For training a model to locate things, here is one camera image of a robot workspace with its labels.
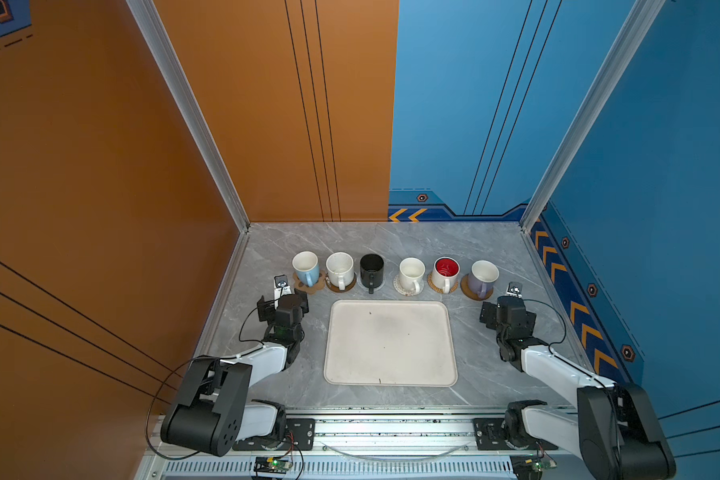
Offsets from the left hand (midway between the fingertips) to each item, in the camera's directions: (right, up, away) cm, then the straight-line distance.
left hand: (280, 291), depth 89 cm
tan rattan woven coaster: (+50, -1, +10) cm, 51 cm away
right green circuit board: (+66, -39, -19) cm, 79 cm away
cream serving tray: (+33, -16, +2) cm, 37 cm away
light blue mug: (+7, +7, +5) cm, 11 cm away
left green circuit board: (+4, -39, -19) cm, 43 cm away
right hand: (+67, -5, +1) cm, 68 cm away
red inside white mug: (+53, +5, +12) cm, 54 cm away
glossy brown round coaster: (+20, 0, +9) cm, 22 cm away
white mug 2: (+41, +5, +9) cm, 42 cm away
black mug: (+28, +6, +7) cm, 29 cm away
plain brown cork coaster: (+60, -1, +10) cm, 61 cm away
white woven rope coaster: (+37, 0, +10) cm, 38 cm away
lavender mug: (+65, +4, +10) cm, 66 cm away
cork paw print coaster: (+6, -1, +12) cm, 13 cm away
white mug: (+17, +6, +12) cm, 21 cm away
